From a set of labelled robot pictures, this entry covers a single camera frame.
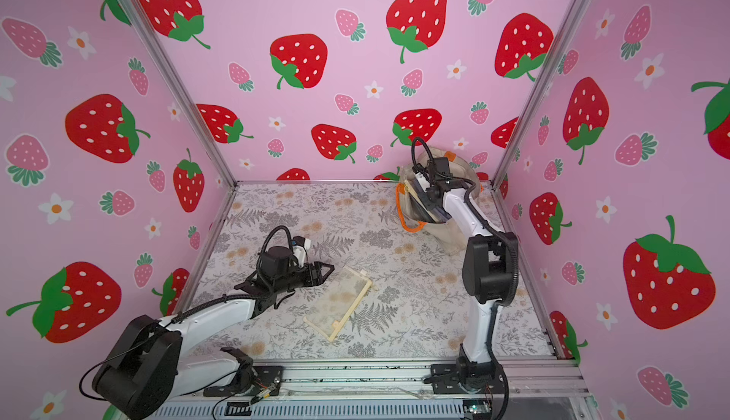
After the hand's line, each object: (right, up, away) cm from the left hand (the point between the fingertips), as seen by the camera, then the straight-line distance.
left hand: (329, 268), depth 86 cm
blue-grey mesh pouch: (+29, +20, +5) cm, 36 cm away
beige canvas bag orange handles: (+37, +10, +4) cm, 38 cm away
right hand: (+33, +24, +11) cm, 42 cm away
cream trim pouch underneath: (+2, -11, +3) cm, 12 cm away
